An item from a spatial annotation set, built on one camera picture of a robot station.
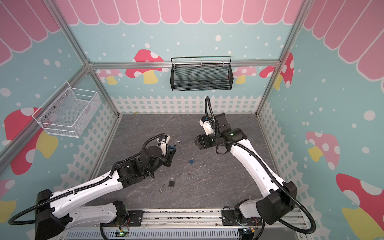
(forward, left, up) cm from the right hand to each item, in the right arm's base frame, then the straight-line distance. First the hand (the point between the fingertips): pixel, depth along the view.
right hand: (201, 140), depth 76 cm
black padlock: (-14, +17, -23) cm, 32 cm away
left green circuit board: (-38, +37, -25) cm, 59 cm away
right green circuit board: (-37, -22, -24) cm, 50 cm away
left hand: (-5, +15, -2) cm, 16 cm away
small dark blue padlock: (0, +6, -24) cm, 24 cm away
